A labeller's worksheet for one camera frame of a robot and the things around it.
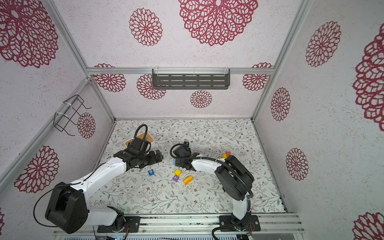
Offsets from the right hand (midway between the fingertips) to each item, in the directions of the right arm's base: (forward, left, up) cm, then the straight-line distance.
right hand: (178, 158), depth 93 cm
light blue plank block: (-1, +3, -3) cm, 4 cm away
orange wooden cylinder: (-12, -7, -4) cm, 14 cm away
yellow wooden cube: (-8, 0, -3) cm, 8 cm away
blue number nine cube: (-8, +16, -3) cm, 18 cm away
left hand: (-5, +12, +5) cm, 14 cm away
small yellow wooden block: (+6, -29, -5) cm, 30 cm away
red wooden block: (+8, -32, -5) cm, 34 cm away
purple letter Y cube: (-11, +1, -4) cm, 12 cm away
